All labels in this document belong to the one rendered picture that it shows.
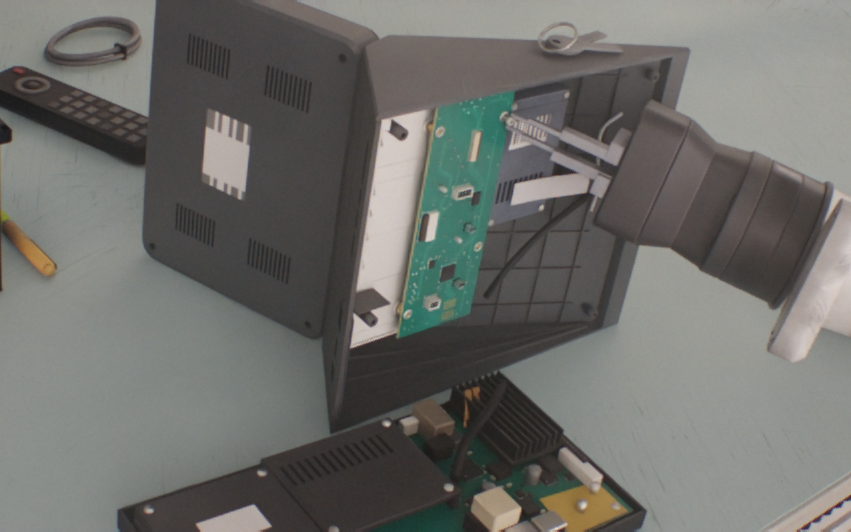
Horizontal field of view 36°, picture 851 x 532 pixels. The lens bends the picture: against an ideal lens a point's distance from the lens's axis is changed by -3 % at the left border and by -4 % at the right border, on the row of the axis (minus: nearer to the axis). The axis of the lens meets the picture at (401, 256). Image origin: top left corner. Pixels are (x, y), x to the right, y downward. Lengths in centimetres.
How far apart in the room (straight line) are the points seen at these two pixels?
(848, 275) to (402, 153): 25
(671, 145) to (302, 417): 27
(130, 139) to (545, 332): 35
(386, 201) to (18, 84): 45
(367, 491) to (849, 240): 28
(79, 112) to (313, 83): 33
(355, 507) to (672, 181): 25
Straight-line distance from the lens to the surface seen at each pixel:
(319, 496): 72
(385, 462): 74
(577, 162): 75
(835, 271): 71
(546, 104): 80
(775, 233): 74
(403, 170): 74
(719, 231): 75
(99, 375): 82
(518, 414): 79
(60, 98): 109
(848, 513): 95
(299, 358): 85
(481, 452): 78
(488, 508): 71
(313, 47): 78
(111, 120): 106
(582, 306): 92
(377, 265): 77
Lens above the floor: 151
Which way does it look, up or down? 32 degrees down
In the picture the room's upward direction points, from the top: 10 degrees clockwise
